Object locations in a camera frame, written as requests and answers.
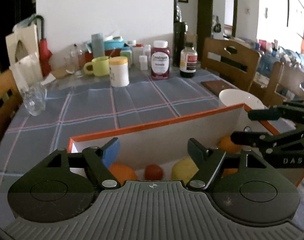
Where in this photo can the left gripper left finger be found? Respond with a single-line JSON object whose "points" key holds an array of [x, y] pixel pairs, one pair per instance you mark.
{"points": [[98, 161]]}

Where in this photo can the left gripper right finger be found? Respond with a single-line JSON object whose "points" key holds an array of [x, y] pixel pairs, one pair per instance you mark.
{"points": [[208, 161]]}

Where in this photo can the mandarin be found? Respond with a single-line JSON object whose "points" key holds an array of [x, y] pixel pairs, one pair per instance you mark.
{"points": [[229, 171], [228, 146]]}

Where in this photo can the yellow pear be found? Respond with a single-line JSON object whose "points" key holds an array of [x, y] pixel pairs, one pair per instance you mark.
{"points": [[184, 170]]}

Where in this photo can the large orange front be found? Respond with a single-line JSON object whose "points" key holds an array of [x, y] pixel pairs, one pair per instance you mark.
{"points": [[122, 173]]}

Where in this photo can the red tomato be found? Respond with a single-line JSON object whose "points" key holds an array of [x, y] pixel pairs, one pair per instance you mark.
{"points": [[153, 172]]}

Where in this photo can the orange cardboard box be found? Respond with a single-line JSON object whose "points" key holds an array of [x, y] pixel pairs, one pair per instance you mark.
{"points": [[165, 142]]}

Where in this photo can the wooden chair right near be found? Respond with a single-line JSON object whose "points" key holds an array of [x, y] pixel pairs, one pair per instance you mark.
{"points": [[283, 77]]}

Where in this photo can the wooden chair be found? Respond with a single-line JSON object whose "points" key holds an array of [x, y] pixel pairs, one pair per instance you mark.
{"points": [[230, 60], [283, 77], [10, 100]]}

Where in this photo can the white ceramic bowl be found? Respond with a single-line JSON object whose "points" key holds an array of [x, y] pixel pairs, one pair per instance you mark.
{"points": [[229, 97]]}

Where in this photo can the brown leather coaster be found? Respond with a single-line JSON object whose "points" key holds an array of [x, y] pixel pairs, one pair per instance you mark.
{"points": [[216, 86]]}

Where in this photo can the clear glass jar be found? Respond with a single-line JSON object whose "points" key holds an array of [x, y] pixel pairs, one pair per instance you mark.
{"points": [[34, 98]]}

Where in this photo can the white yellow-lid canister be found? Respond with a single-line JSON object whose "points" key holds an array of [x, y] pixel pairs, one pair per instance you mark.
{"points": [[119, 71]]}

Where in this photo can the yellow green mug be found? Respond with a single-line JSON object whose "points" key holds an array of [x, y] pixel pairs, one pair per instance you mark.
{"points": [[98, 66]]}

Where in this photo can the wooden chair right far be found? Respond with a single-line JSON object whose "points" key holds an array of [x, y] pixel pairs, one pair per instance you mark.
{"points": [[230, 60]]}

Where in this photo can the wooden chair left far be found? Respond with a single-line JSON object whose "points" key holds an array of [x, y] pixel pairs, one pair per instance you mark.
{"points": [[10, 100]]}

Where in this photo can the dark glass bottle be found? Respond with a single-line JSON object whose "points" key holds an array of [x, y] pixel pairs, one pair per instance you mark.
{"points": [[188, 61]]}

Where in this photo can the red vitamin bottle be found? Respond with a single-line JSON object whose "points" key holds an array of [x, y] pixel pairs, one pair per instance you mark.
{"points": [[160, 60]]}

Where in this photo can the red folded umbrella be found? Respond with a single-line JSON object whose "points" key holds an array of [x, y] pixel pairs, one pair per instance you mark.
{"points": [[44, 53]]}

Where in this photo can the grey blue tumbler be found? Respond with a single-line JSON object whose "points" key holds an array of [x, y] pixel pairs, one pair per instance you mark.
{"points": [[97, 45]]}

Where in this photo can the white paper bag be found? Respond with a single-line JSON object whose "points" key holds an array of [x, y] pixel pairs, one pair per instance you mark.
{"points": [[23, 52]]}

